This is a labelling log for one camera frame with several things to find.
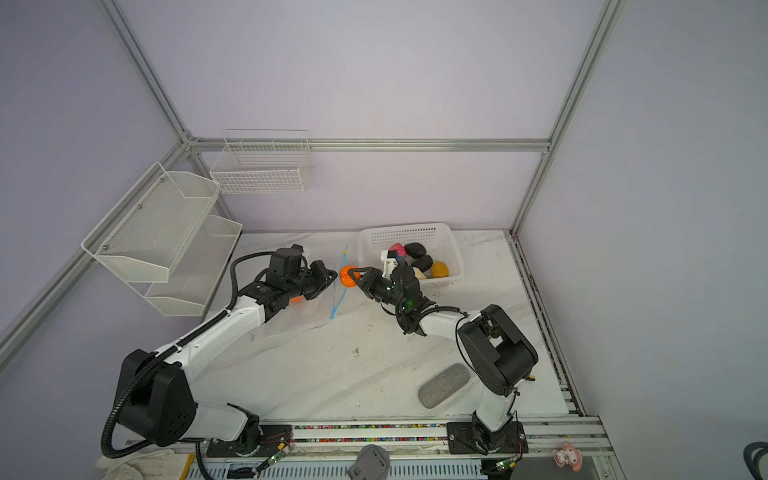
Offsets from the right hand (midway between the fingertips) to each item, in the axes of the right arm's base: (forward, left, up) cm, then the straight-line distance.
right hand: (346, 276), depth 81 cm
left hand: (+2, +3, -1) cm, 3 cm away
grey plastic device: (-41, -8, -22) cm, 47 cm away
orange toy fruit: (0, 0, 0) cm, 1 cm away
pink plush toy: (-38, -55, -20) cm, 70 cm away
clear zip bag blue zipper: (-3, +11, -14) cm, 18 cm away
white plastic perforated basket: (+30, -28, -15) cm, 44 cm away
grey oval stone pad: (-23, -27, -19) cm, 40 cm away
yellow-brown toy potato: (+15, -28, -16) cm, 36 cm away
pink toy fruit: (+24, -14, -15) cm, 31 cm away
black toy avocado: (+18, -23, -16) cm, 33 cm away
